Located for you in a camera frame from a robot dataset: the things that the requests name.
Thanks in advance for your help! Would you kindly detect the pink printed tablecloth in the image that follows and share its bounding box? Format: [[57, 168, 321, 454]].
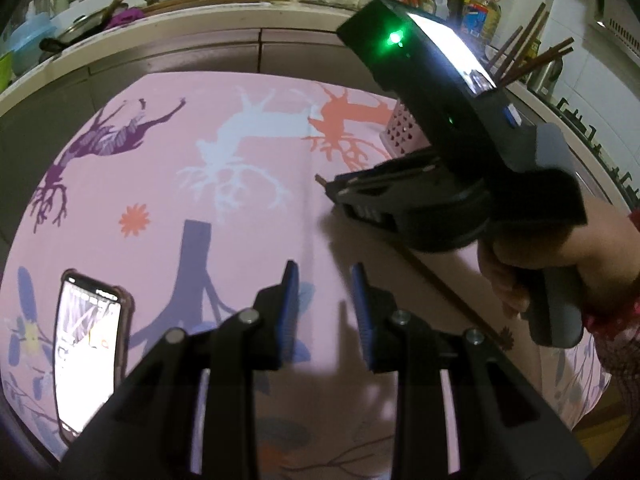
[[0, 72, 613, 480]]

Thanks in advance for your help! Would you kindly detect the steel range hood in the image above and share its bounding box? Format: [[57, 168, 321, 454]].
[[595, 5, 640, 56]]

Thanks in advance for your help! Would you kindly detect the yellow cooking oil bottle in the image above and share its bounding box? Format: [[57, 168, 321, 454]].
[[460, 0, 502, 46]]

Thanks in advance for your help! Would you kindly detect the black frying pan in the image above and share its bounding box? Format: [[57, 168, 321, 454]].
[[39, 7, 126, 53]]

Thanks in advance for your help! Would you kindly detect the pink plastic utensil holder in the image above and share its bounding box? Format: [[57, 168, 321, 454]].
[[382, 100, 436, 153]]

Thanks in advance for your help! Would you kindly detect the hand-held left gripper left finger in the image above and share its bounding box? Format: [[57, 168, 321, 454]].
[[62, 259, 301, 480]]

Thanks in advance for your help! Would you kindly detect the purple cloth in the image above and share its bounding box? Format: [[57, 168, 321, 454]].
[[107, 7, 146, 28]]

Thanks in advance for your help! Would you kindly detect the person's right forearm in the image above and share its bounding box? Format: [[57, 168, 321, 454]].
[[585, 207, 640, 411]]

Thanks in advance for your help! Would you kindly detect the black smartphone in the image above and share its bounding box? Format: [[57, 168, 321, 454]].
[[52, 269, 136, 443]]

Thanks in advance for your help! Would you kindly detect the blue plastic basin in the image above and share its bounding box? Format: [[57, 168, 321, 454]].
[[7, 12, 56, 76]]

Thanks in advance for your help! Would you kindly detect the black gas stove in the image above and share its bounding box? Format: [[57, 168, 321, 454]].
[[545, 95, 640, 211]]

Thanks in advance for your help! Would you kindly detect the steel kettle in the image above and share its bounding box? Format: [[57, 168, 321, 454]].
[[527, 55, 565, 95]]

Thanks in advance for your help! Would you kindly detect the long wooden chopstick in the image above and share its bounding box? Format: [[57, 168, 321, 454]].
[[502, 37, 575, 86], [397, 245, 516, 348], [486, 2, 547, 73]]

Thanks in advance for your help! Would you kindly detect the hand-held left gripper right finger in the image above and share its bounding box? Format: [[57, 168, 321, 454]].
[[350, 262, 591, 480]]

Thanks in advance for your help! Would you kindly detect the person's right hand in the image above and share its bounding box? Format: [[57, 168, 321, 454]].
[[477, 195, 640, 321]]

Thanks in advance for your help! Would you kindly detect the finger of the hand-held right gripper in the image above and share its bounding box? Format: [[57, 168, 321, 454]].
[[334, 182, 417, 247], [330, 152, 446, 191]]

